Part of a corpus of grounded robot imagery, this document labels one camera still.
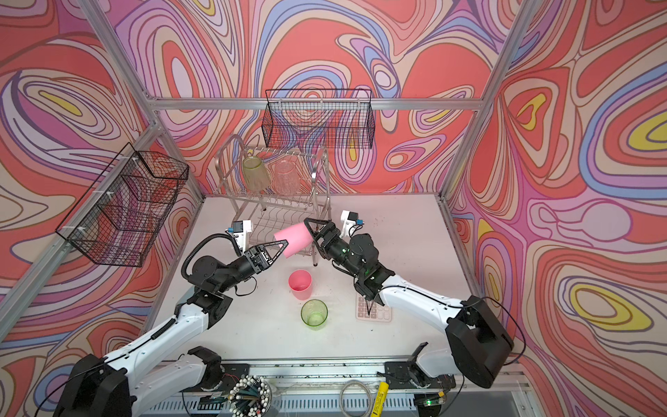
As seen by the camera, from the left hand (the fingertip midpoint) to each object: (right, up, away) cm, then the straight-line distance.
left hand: (289, 248), depth 66 cm
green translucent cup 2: (+5, -23, +19) cm, 30 cm away
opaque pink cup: (0, -15, +23) cm, 28 cm away
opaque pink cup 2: (+2, +3, +2) cm, 4 cm away
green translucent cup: (-15, +22, +22) cm, 35 cm away
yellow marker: (+24, -41, +3) cm, 48 cm away
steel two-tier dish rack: (-16, +11, +42) cm, 46 cm away
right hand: (+4, +4, +6) cm, 8 cm away
